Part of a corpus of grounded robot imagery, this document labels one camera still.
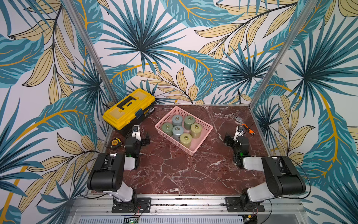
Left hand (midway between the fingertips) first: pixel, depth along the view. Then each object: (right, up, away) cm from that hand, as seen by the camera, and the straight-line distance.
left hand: (140, 133), depth 92 cm
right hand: (+63, 0, 0) cm, 63 cm away
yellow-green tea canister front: (+30, -4, -3) cm, 30 cm away
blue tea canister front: (+24, +1, 0) cm, 24 cm away
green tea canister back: (+32, +8, +7) cm, 34 cm away
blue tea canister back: (+24, +9, +7) cm, 26 cm away
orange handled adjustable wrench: (+76, +4, +14) cm, 77 cm away
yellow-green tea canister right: (+37, +2, +3) cm, 37 cm away
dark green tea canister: (+18, +4, +2) cm, 18 cm away
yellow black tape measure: (-16, -7, 0) cm, 18 cm away
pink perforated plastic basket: (+45, +2, +9) cm, 46 cm away
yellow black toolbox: (-7, +14, 0) cm, 15 cm away
